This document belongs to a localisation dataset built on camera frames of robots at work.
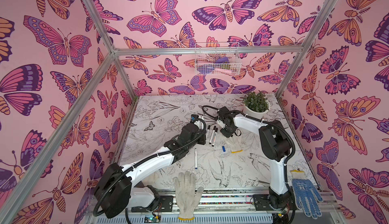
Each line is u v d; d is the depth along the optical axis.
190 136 0.61
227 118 0.76
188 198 0.75
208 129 1.00
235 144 0.94
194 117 0.70
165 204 0.75
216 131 0.99
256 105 0.92
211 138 0.96
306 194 0.75
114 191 0.41
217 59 0.95
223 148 0.92
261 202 0.73
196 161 0.87
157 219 0.71
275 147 0.54
